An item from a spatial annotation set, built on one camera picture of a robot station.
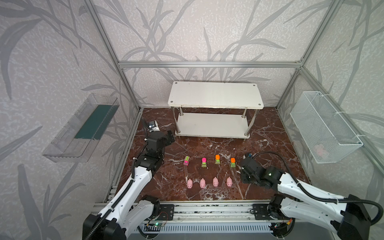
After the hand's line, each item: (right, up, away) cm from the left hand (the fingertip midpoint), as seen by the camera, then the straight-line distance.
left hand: (165, 127), depth 80 cm
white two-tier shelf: (+27, +17, +1) cm, 32 cm away
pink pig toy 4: (+35, -31, +3) cm, 47 cm away
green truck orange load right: (+38, -22, +7) cm, 45 cm away
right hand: (+42, -24, +3) cm, 49 cm away
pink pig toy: (+13, -32, +2) cm, 34 cm away
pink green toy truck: (+11, -20, +9) cm, 25 cm away
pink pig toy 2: (+20, -31, +2) cm, 38 cm away
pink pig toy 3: (+28, -31, +3) cm, 42 cm away
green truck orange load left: (+29, -21, +10) cm, 37 cm away
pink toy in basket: (+79, -11, -7) cm, 80 cm away
